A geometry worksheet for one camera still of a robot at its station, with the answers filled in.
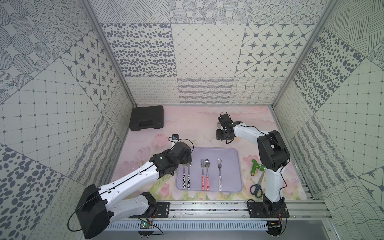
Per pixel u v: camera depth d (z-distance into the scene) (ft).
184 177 2.75
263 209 2.39
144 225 2.34
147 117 3.55
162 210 2.43
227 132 2.45
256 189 2.67
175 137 2.32
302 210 2.49
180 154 1.91
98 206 1.34
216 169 2.89
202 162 2.96
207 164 2.88
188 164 2.89
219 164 2.95
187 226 2.30
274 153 1.75
